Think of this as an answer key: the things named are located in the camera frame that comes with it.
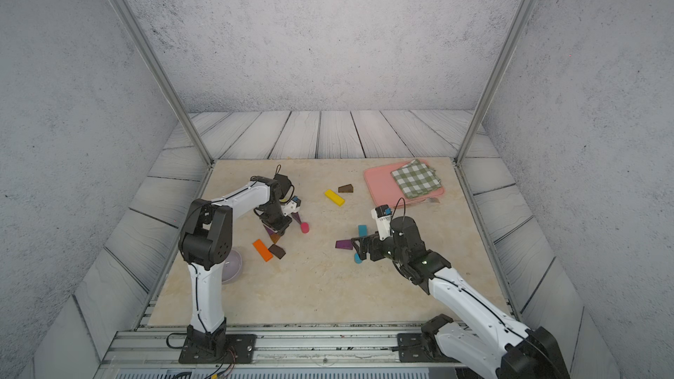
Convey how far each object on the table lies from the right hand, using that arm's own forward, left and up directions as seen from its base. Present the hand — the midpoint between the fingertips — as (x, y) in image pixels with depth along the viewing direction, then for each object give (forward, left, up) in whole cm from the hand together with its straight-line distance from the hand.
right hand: (366, 237), depth 80 cm
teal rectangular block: (+11, 0, -16) cm, 19 cm away
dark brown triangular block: (+31, +7, -15) cm, 35 cm away
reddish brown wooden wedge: (+7, +32, -13) cm, 36 cm away
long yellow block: (+12, +27, +2) cm, 29 cm away
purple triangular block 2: (+6, +7, -15) cm, 18 cm away
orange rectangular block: (+3, +36, -15) cm, 39 cm away
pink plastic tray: (+31, -9, -16) cm, 36 cm away
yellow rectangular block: (+26, +11, -14) cm, 31 cm away
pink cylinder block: (+11, +22, -13) cm, 28 cm away
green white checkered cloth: (+35, -23, -14) cm, 44 cm away
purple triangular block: (+14, +25, -10) cm, 31 cm away
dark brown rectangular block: (+2, +31, -14) cm, 34 cm away
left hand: (+10, +29, -14) cm, 34 cm away
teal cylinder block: (0, +3, -14) cm, 14 cm away
